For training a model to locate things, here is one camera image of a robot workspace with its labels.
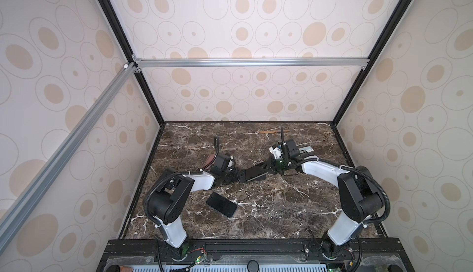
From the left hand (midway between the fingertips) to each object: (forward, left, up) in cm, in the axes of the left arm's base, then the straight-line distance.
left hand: (248, 173), depth 91 cm
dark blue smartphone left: (-14, +12, -3) cm, 19 cm away
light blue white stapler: (+17, -34, -3) cm, 38 cm away
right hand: (+1, -7, +2) cm, 7 cm away
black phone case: (+2, -4, -4) cm, 6 cm away
